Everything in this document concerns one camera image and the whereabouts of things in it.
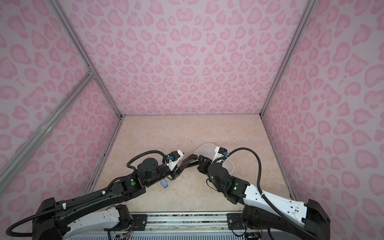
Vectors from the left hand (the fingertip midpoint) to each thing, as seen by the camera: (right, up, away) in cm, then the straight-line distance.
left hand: (186, 155), depth 69 cm
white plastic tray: (+12, -2, +28) cm, 30 cm away
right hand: (+5, -1, +4) cm, 6 cm away
